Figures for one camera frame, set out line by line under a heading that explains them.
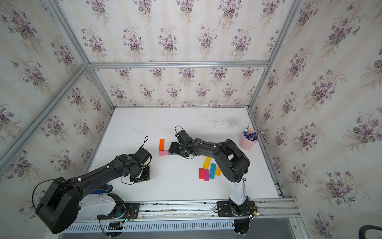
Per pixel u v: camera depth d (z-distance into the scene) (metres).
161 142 0.98
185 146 0.73
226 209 0.73
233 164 0.48
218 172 0.84
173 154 0.84
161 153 0.95
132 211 0.72
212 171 0.86
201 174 0.85
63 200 0.40
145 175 0.75
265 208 0.76
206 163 0.91
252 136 0.91
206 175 0.84
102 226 0.69
